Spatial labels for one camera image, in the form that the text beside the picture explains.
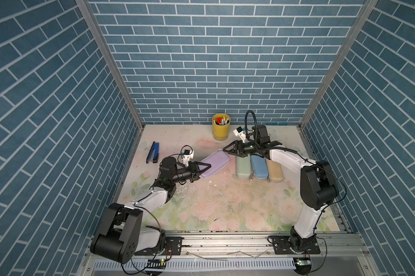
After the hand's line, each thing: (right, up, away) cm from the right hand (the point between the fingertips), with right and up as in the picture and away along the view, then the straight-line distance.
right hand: (228, 152), depth 85 cm
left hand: (-7, -8, -10) cm, 14 cm away
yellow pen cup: (-3, +15, +20) cm, 25 cm away
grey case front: (+10, -10, +11) cm, 18 cm away
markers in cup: (-2, +18, +20) cm, 27 cm away
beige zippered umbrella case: (+27, -11, +9) cm, 31 cm away
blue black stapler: (-44, -3, +17) cm, 48 cm away
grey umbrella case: (-5, -3, -5) cm, 8 cm away
